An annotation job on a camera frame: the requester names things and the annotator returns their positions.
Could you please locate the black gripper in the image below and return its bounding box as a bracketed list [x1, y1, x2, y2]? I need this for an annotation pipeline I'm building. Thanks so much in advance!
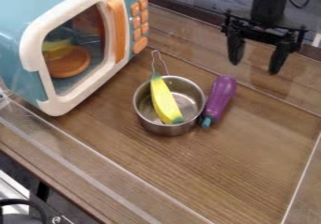
[222, 9, 309, 75]

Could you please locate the silver metal pot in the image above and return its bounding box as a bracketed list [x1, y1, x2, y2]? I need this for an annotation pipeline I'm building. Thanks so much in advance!
[133, 50, 206, 137]

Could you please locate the black cable bottom left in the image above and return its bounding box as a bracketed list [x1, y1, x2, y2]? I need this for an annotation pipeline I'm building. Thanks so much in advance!
[0, 197, 48, 224]

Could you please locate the orange plate inside microwave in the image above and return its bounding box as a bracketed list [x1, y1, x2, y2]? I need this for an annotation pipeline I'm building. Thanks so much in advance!
[43, 45, 91, 78]

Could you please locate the yellow toy banana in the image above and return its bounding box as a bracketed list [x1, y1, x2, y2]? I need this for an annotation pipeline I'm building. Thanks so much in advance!
[150, 74, 184, 125]

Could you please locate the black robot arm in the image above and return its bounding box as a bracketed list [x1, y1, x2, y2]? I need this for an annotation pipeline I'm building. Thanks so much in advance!
[221, 0, 311, 75]

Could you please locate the purple toy eggplant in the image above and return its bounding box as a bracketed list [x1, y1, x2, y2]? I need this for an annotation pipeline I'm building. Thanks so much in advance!
[202, 75, 237, 128]

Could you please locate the blue toy microwave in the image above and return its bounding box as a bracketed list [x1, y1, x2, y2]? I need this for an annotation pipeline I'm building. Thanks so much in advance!
[0, 0, 150, 116]

